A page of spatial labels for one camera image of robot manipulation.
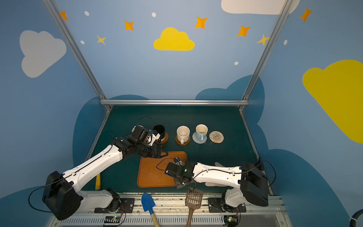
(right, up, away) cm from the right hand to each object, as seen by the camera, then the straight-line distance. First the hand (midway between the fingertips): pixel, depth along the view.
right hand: (181, 179), depth 78 cm
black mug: (-14, +27, +15) cm, 34 cm away
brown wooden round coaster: (-13, +18, +22) cm, 31 cm away
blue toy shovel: (-18, -13, -2) cm, 22 cm away
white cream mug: (+1, +23, +23) cm, 32 cm away
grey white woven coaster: (+11, +18, +22) cm, 31 cm away
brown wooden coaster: (+2, +18, +16) cm, 24 cm away
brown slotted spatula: (+6, -10, -4) cm, 12 cm away
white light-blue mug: (+14, +26, +19) cm, 35 cm away
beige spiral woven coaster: (+26, +21, +26) cm, 42 cm away
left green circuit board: (-36, -19, -5) cm, 41 cm away
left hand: (-11, +15, 0) cm, 19 cm away
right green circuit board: (+26, -20, -5) cm, 33 cm away
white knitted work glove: (+19, -4, +3) cm, 20 cm away
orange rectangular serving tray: (-19, +1, +8) cm, 21 cm away
